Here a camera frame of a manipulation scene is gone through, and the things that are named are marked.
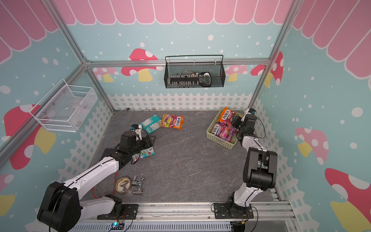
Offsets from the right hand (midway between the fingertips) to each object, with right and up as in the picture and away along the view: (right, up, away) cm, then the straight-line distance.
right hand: (236, 115), depth 94 cm
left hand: (-52, -15, -8) cm, 54 cm away
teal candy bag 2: (-58, -24, +1) cm, 62 cm away
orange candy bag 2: (-3, 0, +13) cm, 13 cm away
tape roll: (-69, -41, -11) cm, 81 cm away
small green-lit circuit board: (-67, -57, -21) cm, 91 cm away
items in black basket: (-31, +22, -4) cm, 38 cm away
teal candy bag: (-59, -6, +15) cm, 62 cm away
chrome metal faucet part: (-60, -40, -12) cm, 73 cm away
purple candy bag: (-6, -11, +6) cm, 14 cm away
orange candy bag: (-44, -3, +18) cm, 48 cm away
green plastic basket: (-17, -13, +6) cm, 22 cm away
